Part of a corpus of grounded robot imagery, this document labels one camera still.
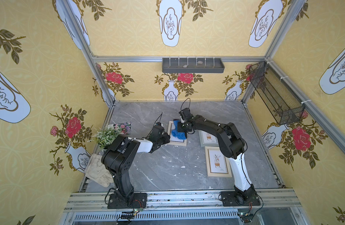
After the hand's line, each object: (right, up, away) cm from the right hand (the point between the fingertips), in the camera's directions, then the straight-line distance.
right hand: (177, 130), depth 101 cm
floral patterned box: (-39, +2, +3) cm, 40 cm away
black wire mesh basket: (+63, +17, -18) cm, 68 cm away
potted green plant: (-42, -1, -22) cm, 47 cm away
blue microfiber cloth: (-2, -1, -7) cm, 7 cm away
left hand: (-5, -6, -2) cm, 8 cm away
